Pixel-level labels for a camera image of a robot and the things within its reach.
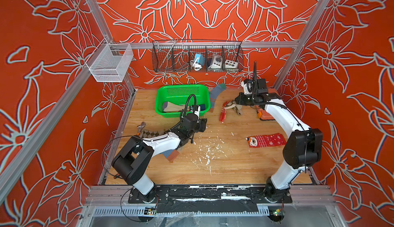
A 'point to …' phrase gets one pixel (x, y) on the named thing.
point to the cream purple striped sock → (169, 107)
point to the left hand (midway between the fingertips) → (204, 118)
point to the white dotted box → (231, 64)
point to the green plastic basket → (170, 99)
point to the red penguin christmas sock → (266, 140)
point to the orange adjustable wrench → (140, 127)
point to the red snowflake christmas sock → (223, 112)
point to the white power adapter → (217, 62)
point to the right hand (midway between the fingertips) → (232, 97)
